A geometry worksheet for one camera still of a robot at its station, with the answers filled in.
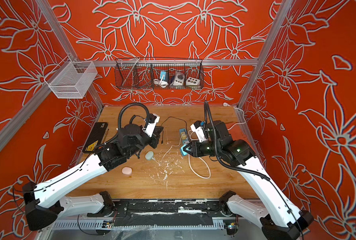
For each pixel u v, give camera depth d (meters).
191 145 0.58
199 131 0.60
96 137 1.01
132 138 0.48
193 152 0.58
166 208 0.74
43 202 0.39
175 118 0.66
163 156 0.93
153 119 0.55
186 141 0.95
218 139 0.48
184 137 0.95
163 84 0.86
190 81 0.95
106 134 1.03
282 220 0.36
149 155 0.87
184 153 0.63
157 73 1.01
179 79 0.91
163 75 0.83
